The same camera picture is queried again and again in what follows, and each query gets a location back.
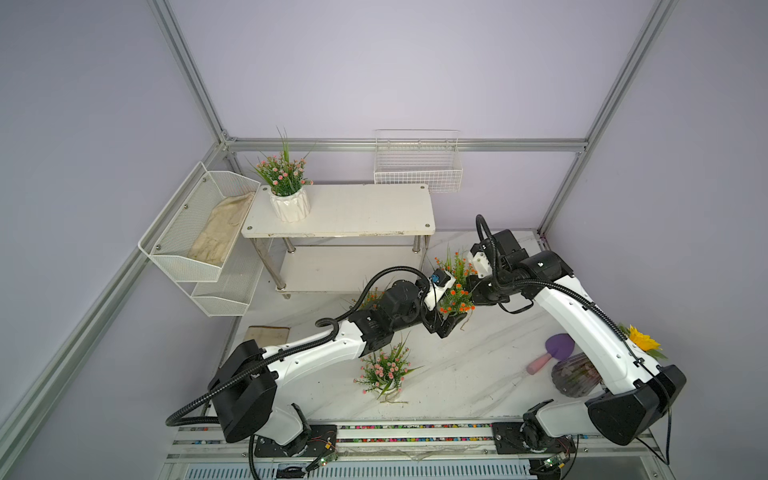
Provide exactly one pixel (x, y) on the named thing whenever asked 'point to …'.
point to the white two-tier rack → (350, 233)
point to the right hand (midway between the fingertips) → (468, 301)
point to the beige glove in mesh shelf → (217, 234)
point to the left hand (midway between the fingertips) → (450, 303)
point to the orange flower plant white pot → (371, 300)
